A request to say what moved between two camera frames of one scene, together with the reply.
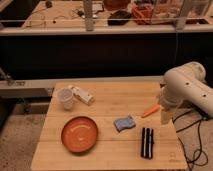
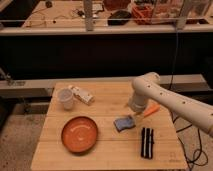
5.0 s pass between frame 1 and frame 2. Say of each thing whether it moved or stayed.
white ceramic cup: stayed
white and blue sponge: stayed
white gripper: moved
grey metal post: stayed
